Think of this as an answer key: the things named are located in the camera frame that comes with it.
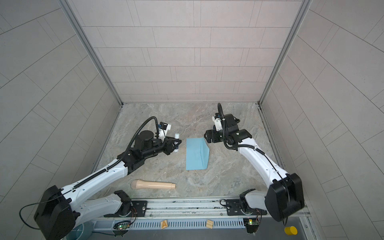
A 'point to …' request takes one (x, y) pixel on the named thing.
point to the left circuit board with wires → (123, 225)
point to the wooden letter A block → (164, 224)
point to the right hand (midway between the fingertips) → (210, 134)
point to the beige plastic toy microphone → (142, 184)
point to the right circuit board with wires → (252, 225)
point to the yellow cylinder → (291, 230)
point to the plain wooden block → (209, 224)
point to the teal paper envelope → (197, 153)
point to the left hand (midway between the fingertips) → (183, 140)
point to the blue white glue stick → (177, 136)
